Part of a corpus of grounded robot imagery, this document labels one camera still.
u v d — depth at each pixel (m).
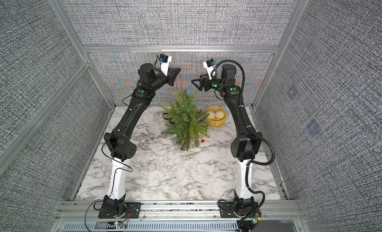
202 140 0.75
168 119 1.03
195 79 0.76
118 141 0.55
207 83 0.72
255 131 0.54
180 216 0.73
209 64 0.69
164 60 0.65
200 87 0.74
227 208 0.73
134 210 0.73
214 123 1.03
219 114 1.06
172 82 0.73
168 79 0.71
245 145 0.55
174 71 0.73
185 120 0.74
